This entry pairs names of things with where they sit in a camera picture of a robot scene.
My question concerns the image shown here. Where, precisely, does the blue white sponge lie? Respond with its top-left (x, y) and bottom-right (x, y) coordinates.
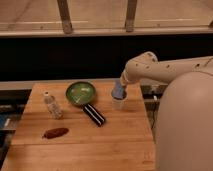
top-left (111, 79), bottom-right (127, 100)

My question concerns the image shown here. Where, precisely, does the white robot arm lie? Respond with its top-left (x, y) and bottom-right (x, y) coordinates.
top-left (121, 52), bottom-right (213, 171)

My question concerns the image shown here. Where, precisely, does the green frying pan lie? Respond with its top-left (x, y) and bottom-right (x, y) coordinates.
top-left (65, 81), bottom-right (105, 126)

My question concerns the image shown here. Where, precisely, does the clear plastic bottle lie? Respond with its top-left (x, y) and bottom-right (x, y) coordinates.
top-left (43, 91), bottom-right (62, 119)

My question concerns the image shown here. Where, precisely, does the right metal railing post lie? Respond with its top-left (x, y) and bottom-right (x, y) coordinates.
top-left (125, 0), bottom-right (137, 32)

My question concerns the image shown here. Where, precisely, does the metal railing post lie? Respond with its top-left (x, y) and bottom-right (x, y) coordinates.
top-left (125, 0), bottom-right (137, 32)
top-left (57, 0), bottom-right (73, 34)

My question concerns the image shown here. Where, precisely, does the left metal railing post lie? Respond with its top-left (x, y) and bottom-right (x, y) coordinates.
top-left (57, 0), bottom-right (73, 34)

